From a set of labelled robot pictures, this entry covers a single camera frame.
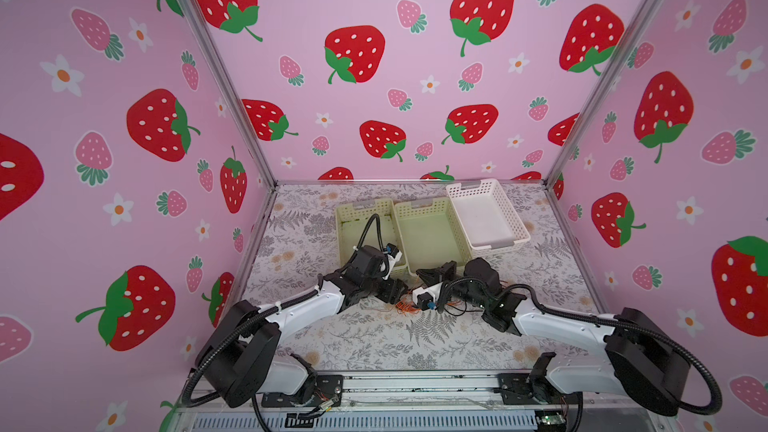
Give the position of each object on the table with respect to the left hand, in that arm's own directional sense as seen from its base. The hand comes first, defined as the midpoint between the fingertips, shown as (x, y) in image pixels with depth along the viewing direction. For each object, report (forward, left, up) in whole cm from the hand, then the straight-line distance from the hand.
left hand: (400, 282), depth 86 cm
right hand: (+1, -6, +9) cm, 11 cm away
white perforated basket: (+28, -31, -5) cm, 42 cm away
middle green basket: (+23, -11, -8) cm, 27 cm away
